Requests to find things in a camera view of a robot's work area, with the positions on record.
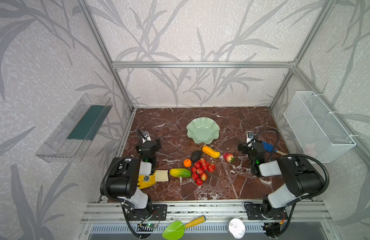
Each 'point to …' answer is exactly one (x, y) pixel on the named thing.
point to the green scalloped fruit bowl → (203, 129)
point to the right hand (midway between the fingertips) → (248, 135)
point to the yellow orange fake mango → (210, 152)
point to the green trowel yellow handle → (175, 230)
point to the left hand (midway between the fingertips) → (150, 134)
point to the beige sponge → (161, 175)
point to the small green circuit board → (150, 225)
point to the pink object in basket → (310, 150)
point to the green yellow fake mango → (180, 172)
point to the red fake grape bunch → (199, 171)
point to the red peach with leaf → (229, 157)
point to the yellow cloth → (145, 181)
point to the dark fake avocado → (195, 155)
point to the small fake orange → (187, 163)
